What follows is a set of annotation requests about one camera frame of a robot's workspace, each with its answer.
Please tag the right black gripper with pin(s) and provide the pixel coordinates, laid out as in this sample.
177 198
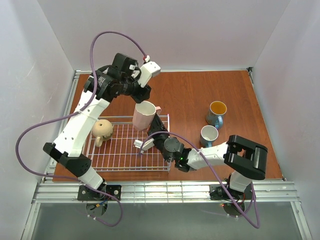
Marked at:
158 133

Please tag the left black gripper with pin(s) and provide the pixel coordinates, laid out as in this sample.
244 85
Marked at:
141 93

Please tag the pink faceted mug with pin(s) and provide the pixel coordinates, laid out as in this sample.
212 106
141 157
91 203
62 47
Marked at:
143 115

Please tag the blue square mug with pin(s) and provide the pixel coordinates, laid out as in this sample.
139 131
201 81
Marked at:
208 135

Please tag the tall blue patterned mug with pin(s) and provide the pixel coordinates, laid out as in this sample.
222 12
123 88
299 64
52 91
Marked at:
215 114

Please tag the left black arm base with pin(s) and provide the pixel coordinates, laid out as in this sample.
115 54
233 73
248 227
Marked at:
87 194

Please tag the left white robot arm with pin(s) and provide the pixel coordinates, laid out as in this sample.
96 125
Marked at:
122 77

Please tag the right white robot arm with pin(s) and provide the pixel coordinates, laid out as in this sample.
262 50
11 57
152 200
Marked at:
247 158

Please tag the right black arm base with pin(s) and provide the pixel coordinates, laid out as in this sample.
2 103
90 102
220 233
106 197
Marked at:
216 192

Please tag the beige round mug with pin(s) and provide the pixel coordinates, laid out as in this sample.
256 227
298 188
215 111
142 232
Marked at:
102 130

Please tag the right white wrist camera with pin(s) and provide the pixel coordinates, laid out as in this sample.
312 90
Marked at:
143 146

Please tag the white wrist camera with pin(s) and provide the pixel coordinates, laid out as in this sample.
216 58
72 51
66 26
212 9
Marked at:
149 70
143 146

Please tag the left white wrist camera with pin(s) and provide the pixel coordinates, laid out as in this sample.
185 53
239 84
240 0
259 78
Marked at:
149 70

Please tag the white wire dish rack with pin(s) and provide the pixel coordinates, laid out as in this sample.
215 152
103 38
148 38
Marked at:
119 154

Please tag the aluminium front rail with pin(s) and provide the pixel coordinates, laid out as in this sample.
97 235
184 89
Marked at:
166 191

